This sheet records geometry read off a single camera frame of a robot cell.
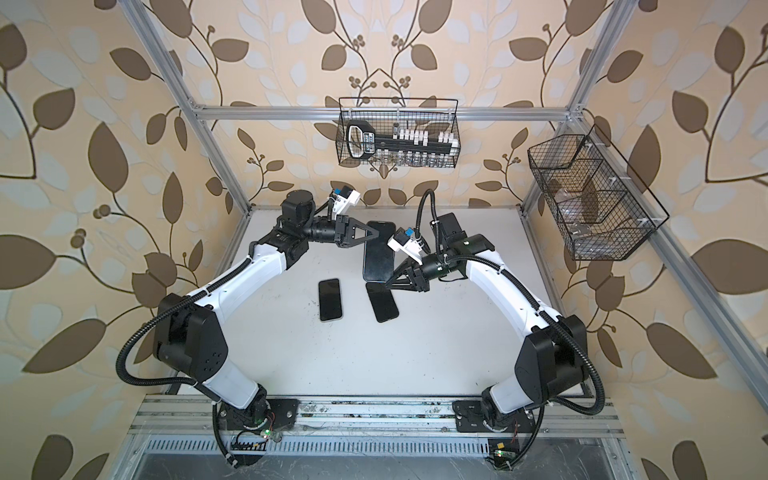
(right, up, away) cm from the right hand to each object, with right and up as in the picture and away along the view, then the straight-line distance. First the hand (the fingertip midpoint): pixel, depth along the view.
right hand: (390, 286), depth 72 cm
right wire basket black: (+53, +17, +2) cm, 56 cm away
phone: (-21, -9, +25) cm, 34 cm away
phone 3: (-3, +7, -1) cm, 8 cm away
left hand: (-3, +12, -3) cm, 13 cm away
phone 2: (-4, -9, +26) cm, 28 cm away
